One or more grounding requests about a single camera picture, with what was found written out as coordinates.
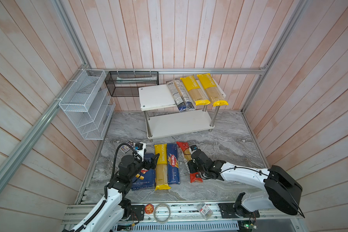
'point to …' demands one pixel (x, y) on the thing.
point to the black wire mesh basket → (126, 83)
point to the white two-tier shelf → (159, 96)
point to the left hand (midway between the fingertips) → (152, 154)
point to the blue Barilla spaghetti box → (173, 164)
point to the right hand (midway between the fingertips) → (188, 162)
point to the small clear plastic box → (204, 210)
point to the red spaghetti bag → (195, 177)
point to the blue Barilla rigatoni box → (149, 180)
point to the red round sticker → (149, 209)
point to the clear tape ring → (162, 222)
